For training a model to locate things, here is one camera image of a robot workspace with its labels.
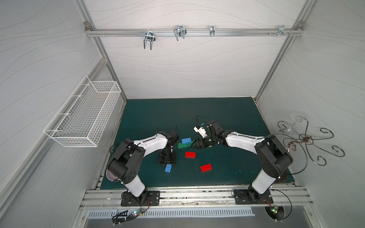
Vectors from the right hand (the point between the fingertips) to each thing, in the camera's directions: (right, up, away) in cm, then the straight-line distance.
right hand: (193, 144), depth 87 cm
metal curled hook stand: (+47, +9, -25) cm, 54 cm away
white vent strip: (-44, -31, -17) cm, 57 cm away
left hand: (-14, -12, -3) cm, 19 cm away
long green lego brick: (-8, -2, +5) cm, 10 cm away
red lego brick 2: (+7, -12, -5) cm, 15 cm away
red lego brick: (-2, -6, +1) cm, 7 cm away
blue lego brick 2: (-15, -13, -5) cm, 21 cm away
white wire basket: (-56, +17, -19) cm, 61 cm away
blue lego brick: (-4, +1, +5) cm, 7 cm away
